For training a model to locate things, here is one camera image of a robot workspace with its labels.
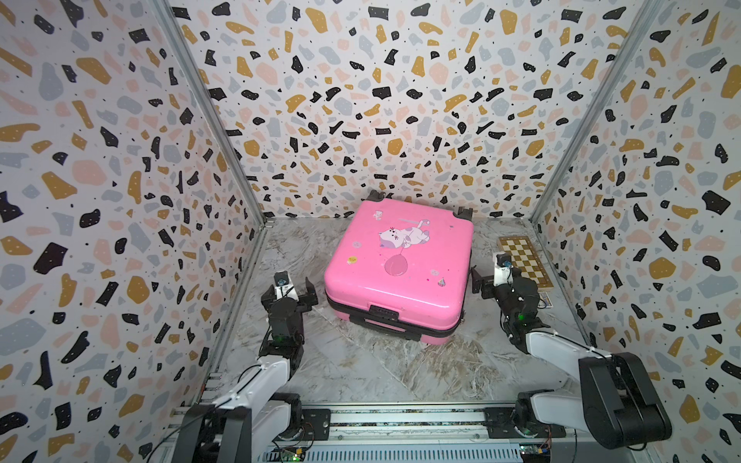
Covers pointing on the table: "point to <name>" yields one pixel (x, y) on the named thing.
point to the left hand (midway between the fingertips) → (293, 282)
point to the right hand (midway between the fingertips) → (491, 266)
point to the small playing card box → (546, 298)
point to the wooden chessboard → (524, 257)
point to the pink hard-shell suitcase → (403, 264)
